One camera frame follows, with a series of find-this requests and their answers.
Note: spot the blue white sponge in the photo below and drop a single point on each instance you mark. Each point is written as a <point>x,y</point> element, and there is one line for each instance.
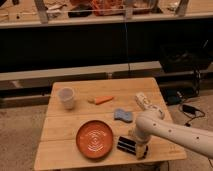
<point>125,116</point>

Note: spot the black striped eraser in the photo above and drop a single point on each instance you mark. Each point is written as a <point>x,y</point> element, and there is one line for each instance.
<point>126,145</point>

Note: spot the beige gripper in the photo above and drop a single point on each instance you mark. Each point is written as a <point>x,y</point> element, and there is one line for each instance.
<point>141,151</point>

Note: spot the wooden folding table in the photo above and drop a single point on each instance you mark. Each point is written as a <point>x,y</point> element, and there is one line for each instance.
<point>57,148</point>

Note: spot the orange toy carrot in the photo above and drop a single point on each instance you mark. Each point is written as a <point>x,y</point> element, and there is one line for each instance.
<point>100,99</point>

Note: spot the translucent plastic cup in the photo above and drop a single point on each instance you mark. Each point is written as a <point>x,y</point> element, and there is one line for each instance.
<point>66,97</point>

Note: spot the black storage bin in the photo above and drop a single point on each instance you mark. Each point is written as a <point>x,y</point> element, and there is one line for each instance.
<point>184,57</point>

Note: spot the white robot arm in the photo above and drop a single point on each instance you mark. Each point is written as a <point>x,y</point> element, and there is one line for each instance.
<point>150,122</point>

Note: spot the orange round plate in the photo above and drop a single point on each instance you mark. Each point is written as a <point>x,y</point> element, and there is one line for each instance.
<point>94,139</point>

